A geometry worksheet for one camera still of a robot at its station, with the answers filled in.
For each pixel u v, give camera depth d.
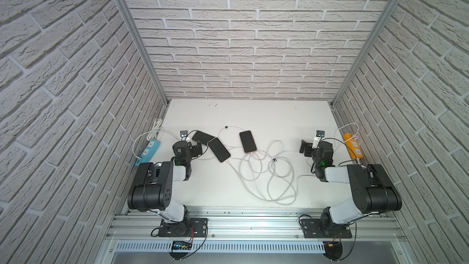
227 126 1.07
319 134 0.81
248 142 1.00
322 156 0.73
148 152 0.95
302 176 0.87
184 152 0.74
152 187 0.45
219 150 0.96
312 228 0.73
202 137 1.06
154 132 1.06
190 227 0.73
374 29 0.85
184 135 0.81
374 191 0.45
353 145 1.00
